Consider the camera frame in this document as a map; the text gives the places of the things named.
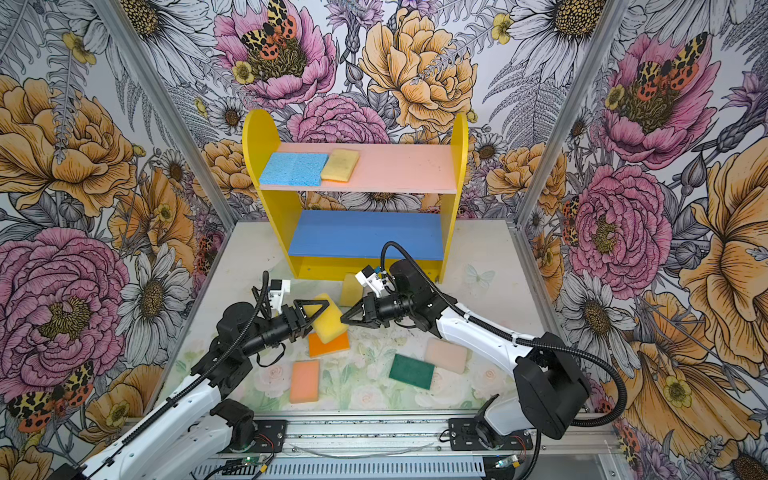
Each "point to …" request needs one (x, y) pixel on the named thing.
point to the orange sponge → (316, 347)
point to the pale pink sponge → (446, 355)
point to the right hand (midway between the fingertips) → (346, 329)
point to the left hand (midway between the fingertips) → (328, 316)
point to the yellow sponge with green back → (352, 292)
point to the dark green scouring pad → (412, 371)
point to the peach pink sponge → (304, 381)
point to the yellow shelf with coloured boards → (335, 205)
